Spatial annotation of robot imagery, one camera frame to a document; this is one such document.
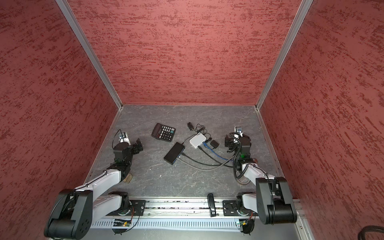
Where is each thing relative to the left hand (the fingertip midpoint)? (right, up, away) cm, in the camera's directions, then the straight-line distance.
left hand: (132, 143), depth 89 cm
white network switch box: (+40, 0, +10) cm, 41 cm away
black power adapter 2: (+51, -2, +8) cm, 52 cm away
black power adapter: (+35, +9, +17) cm, 40 cm away
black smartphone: (+25, -7, +4) cm, 26 cm away
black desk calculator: (+16, +5, +13) cm, 21 cm away
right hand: (+62, +4, +1) cm, 62 cm away
